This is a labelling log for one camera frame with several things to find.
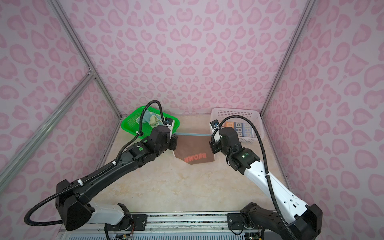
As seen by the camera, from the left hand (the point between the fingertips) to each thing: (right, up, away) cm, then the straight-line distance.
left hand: (178, 135), depth 76 cm
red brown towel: (+8, -9, +12) cm, 17 cm away
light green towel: (-23, +10, +33) cm, 42 cm away
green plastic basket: (-38, +6, +34) cm, 51 cm away
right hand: (+17, 0, -2) cm, 17 cm away
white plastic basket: (+26, +15, +37) cm, 48 cm away
